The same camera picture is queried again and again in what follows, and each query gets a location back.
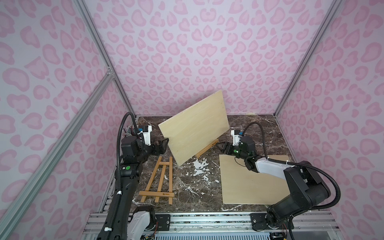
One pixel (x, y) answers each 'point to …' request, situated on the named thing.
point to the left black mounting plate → (164, 221)
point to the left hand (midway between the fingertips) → (162, 138)
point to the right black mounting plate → (258, 222)
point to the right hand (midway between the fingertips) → (219, 145)
